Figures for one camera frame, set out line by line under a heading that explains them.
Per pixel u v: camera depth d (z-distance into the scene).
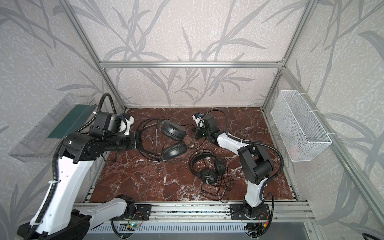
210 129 0.72
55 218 0.35
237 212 0.72
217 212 0.75
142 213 0.72
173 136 0.55
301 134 0.62
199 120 0.82
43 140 0.64
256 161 0.49
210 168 0.89
